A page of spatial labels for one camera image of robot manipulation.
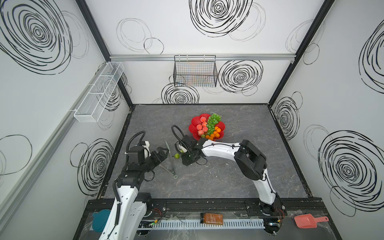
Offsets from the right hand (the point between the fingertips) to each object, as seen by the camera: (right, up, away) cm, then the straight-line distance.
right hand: (184, 162), depth 89 cm
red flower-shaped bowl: (+7, +24, +18) cm, 31 cm away
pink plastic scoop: (+60, -22, -19) cm, 66 cm away
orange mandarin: (+21, +20, +13) cm, 32 cm away
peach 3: (+10, +17, +13) cm, 24 cm away
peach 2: (+13, +19, +13) cm, 27 cm away
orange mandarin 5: (+18, +15, +11) cm, 26 cm away
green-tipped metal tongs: (-5, -6, -4) cm, 9 cm away
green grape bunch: (+19, +26, +14) cm, 35 cm away
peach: (+13, +22, +15) cm, 30 cm away
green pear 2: (+12, +15, +11) cm, 22 cm away
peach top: (+9, +21, +14) cm, 27 cm away
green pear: (-1, +9, -10) cm, 13 cm away
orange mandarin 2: (+22, +19, +11) cm, 31 cm away
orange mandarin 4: (+21, +15, +10) cm, 28 cm away
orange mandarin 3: (+20, +17, +12) cm, 29 cm away
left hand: (-10, +8, -11) cm, 17 cm away
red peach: (+12, +26, +17) cm, 34 cm away
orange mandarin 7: (+17, +13, +8) cm, 23 cm away
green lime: (-4, +4, +1) cm, 6 cm away
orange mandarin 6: (+15, +14, +10) cm, 23 cm away
